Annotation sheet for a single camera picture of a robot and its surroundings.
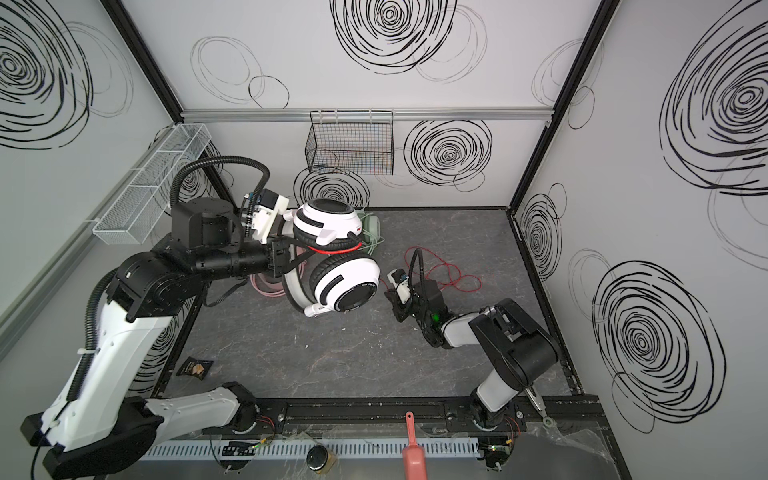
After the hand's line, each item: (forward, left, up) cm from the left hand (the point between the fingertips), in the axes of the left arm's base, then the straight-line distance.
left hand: (315, 251), depth 55 cm
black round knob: (-30, 0, -31) cm, 43 cm away
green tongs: (-16, -52, -40) cm, 68 cm away
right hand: (+10, -12, -35) cm, 39 cm away
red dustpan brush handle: (-29, -20, -39) cm, 52 cm away
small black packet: (-11, +39, -41) cm, 57 cm away
